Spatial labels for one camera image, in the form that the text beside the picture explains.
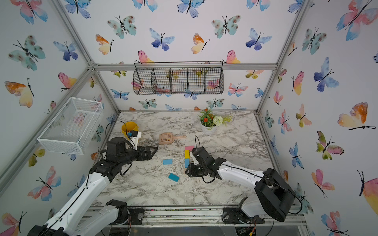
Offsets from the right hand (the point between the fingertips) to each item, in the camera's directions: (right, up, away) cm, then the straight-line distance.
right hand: (188, 171), depth 81 cm
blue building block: (-1, +2, +12) cm, 12 cm away
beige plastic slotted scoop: (-15, +16, +22) cm, 31 cm away
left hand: (-18, +14, -3) cm, 23 cm away
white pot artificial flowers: (+13, +27, +14) cm, 33 cm away
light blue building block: (-13, +2, +12) cm, 18 cm away
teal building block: (-9, -5, +6) cm, 12 cm away
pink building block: (0, +10, +17) cm, 20 cm away
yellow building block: (-1, +7, +14) cm, 16 cm away
